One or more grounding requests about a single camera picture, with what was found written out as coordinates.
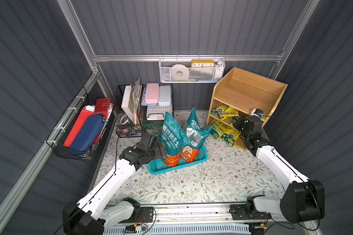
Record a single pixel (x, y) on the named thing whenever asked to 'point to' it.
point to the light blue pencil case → (164, 95)
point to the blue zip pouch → (88, 134)
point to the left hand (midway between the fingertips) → (156, 151)
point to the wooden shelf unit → (238, 94)
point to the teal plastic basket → (159, 166)
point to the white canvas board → (127, 104)
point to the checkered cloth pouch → (158, 112)
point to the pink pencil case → (152, 93)
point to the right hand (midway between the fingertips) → (242, 121)
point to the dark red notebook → (102, 105)
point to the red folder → (78, 128)
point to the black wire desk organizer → (141, 108)
